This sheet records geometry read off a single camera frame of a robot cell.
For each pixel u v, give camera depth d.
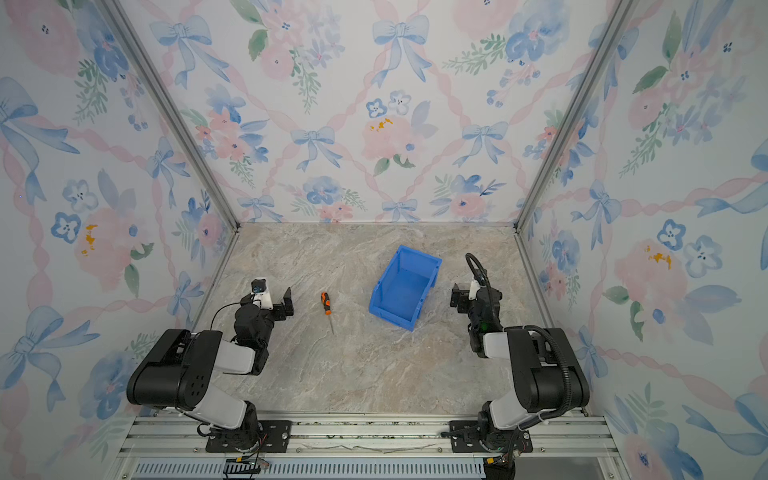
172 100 0.86
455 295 0.85
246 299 0.84
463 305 0.86
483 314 0.72
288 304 0.86
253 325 0.70
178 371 0.46
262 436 0.74
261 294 0.78
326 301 0.97
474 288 0.83
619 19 0.69
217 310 0.99
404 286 1.03
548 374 0.46
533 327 0.50
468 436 0.73
